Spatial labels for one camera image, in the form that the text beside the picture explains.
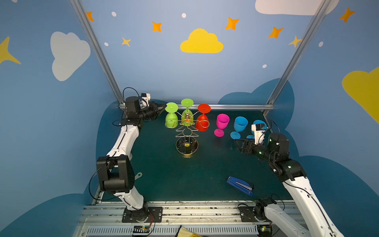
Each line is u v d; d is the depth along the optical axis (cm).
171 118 88
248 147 62
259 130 62
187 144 100
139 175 88
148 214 73
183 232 69
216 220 73
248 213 75
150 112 73
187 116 77
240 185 82
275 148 52
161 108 78
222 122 96
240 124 94
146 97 77
